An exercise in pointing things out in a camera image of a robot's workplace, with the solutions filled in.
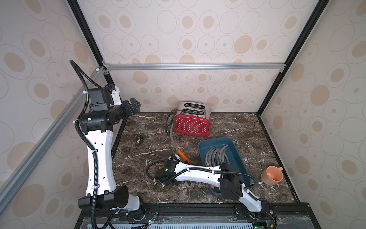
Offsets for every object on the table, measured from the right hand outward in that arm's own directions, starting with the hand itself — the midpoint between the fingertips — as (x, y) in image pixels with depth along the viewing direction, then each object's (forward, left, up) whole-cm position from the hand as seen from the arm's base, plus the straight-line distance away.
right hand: (195, 167), depth 81 cm
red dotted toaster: (+30, +2, +9) cm, 31 cm away
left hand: (+14, +28, +34) cm, 47 cm away
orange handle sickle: (+6, +9, +5) cm, 12 cm away
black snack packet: (+21, +40, -5) cm, 46 cm away
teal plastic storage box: (+7, -26, -8) cm, 28 cm away
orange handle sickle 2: (+14, -17, -8) cm, 23 cm away
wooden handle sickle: (+7, -7, -8) cm, 13 cm away
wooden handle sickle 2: (+12, -14, -8) cm, 21 cm away
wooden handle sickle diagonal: (+12, -11, -8) cm, 18 cm away
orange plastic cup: (+1, -46, -9) cm, 47 cm away
